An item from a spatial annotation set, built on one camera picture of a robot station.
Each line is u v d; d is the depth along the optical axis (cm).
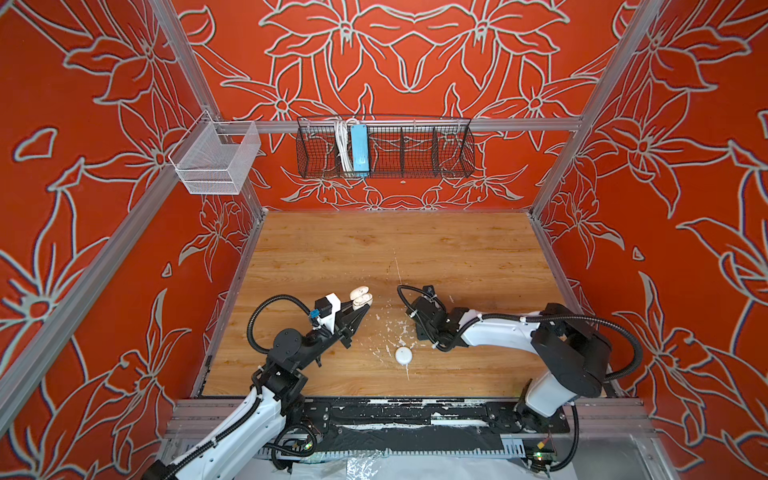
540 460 68
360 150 89
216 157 95
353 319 66
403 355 82
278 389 58
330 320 61
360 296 68
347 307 68
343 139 88
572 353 45
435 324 68
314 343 58
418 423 73
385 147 98
